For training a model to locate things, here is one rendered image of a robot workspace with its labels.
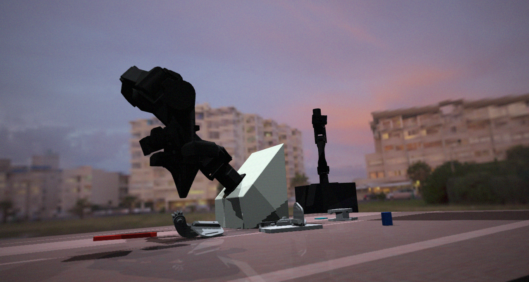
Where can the blue rectangular block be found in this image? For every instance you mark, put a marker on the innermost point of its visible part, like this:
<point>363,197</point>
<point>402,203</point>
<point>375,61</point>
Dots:
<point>386,218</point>

